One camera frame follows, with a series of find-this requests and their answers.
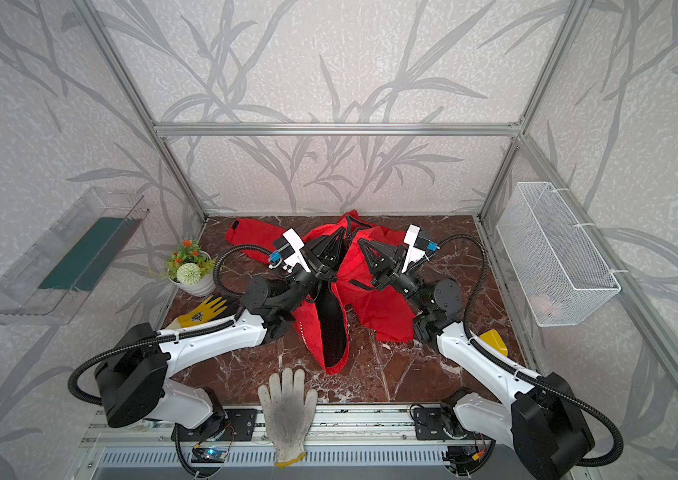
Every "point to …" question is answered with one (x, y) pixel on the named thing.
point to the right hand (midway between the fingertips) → (364, 235)
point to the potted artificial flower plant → (192, 270)
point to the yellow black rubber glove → (199, 314)
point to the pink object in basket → (542, 303)
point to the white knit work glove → (290, 413)
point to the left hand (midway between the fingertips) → (344, 222)
